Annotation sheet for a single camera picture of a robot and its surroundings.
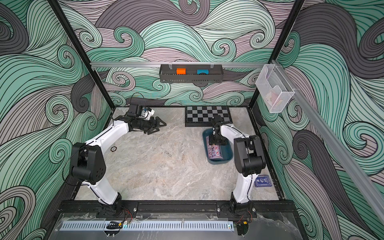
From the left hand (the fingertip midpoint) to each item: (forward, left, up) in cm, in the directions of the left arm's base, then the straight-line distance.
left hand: (163, 125), depth 86 cm
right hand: (-3, -35, -15) cm, 38 cm away
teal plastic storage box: (-9, -40, -16) cm, 44 cm away
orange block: (+32, -10, +16) cm, 37 cm away
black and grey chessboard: (+21, -26, -14) cm, 36 cm away
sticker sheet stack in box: (-10, -31, -14) cm, 36 cm away
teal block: (+33, -26, +16) cm, 45 cm away
